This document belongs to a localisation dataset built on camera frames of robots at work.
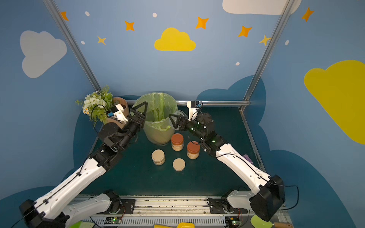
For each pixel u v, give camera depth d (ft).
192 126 1.99
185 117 2.02
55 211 1.25
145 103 1.91
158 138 3.18
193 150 2.81
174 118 2.12
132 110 1.77
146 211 2.40
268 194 1.27
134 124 1.85
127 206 2.42
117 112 1.88
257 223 2.30
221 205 2.17
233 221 2.34
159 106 3.14
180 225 2.26
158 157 2.83
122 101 3.42
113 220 2.31
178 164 2.91
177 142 2.90
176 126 2.04
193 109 2.05
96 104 2.71
